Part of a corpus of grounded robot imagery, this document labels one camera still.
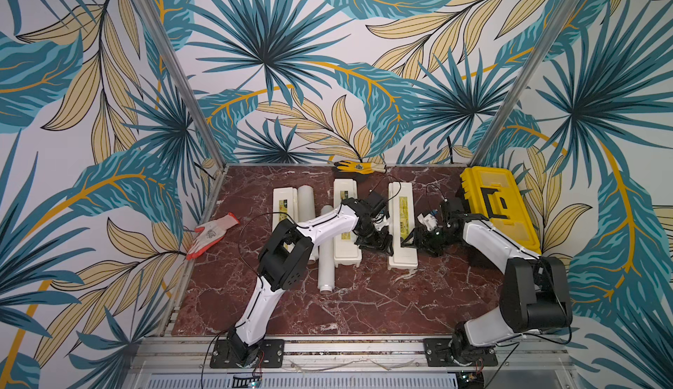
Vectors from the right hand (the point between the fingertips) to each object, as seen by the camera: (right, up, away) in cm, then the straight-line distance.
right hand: (409, 247), depth 88 cm
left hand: (-9, -2, -2) cm, 9 cm away
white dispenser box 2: (-22, -1, -2) cm, 22 cm away
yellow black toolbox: (+30, +17, +2) cm, 35 cm away
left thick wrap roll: (-35, +11, +7) cm, 38 cm away
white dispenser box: (-43, +13, +7) cm, 46 cm away
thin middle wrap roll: (-28, -4, -1) cm, 28 cm away
